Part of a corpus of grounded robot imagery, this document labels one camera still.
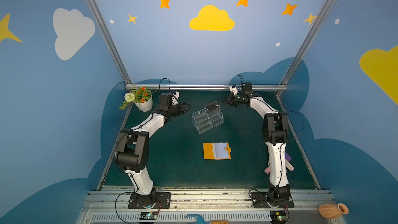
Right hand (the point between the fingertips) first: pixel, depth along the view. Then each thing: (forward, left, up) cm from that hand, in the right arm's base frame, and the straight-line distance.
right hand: (221, 99), depth 102 cm
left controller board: (-65, +35, -11) cm, 75 cm away
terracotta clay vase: (-60, -46, -4) cm, 76 cm away
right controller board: (-62, -26, -13) cm, 68 cm away
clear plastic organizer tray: (-10, +7, -7) cm, 14 cm away
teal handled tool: (-66, +11, -11) cm, 67 cm away
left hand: (-11, +19, +5) cm, 23 cm away
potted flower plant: (-4, +52, +4) cm, 52 cm away
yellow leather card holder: (-32, +4, -11) cm, 34 cm away
